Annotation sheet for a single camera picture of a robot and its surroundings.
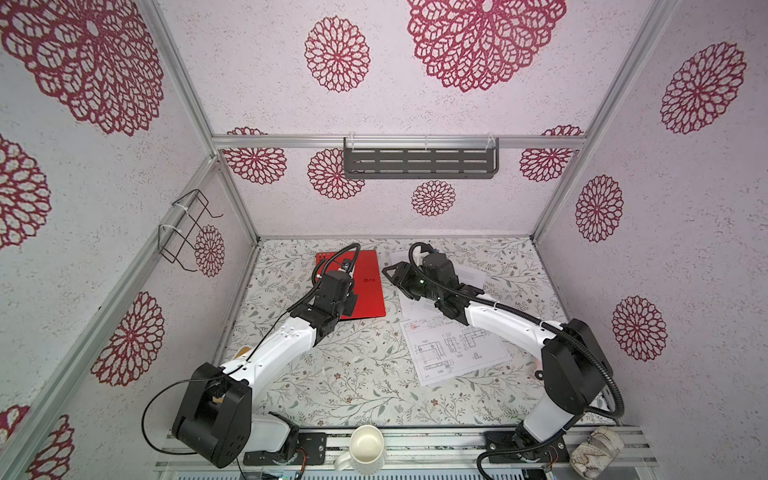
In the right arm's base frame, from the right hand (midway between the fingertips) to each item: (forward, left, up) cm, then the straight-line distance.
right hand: (384, 270), depth 82 cm
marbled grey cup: (-39, -50, -21) cm, 67 cm away
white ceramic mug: (-39, +4, -25) cm, 46 cm away
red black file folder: (-3, +5, +4) cm, 7 cm away
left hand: (-2, +13, -8) cm, 16 cm away
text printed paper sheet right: (+2, -8, -22) cm, 24 cm away
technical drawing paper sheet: (-11, -18, -24) cm, 32 cm away
